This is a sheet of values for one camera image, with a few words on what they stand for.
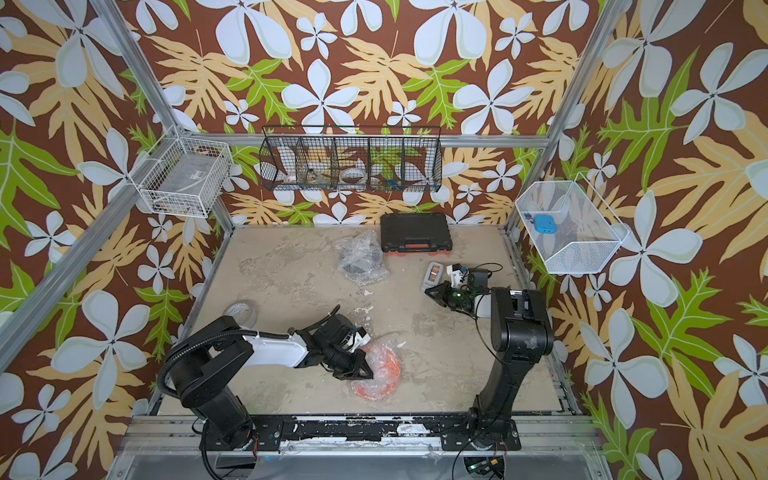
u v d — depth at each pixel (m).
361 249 1.01
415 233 1.15
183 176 0.86
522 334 0.52
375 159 0.96
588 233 0.77
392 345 0.87
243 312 0.96
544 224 0.86
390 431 0.75
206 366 0.46
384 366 0.83
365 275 1.00
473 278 0.82
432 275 1.01
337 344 0.75
